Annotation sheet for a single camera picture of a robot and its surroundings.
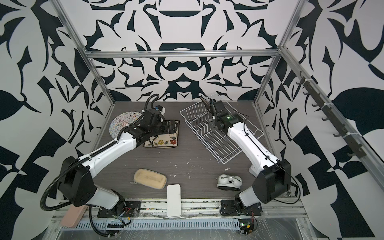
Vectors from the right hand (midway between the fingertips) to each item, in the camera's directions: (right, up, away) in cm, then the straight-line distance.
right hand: (220, 118), depth 82 cm
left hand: (-26, -2, +1) cm, 26 cm away
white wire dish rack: (+1, -16, +13) cm, 21 cm away
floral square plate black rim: (-33, -14, +12) cm, 38 cm away
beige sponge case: (-38, -32, -1) cm, 49 cm away
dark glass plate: (-5, +10, +27) cm, 29 cm away
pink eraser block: (-70, -45, -12) cm, 84 cm away
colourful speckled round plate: (-66, -2, +27) cm, 71 cm away
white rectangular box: (-24, -40, -8) cm, 47 cm away
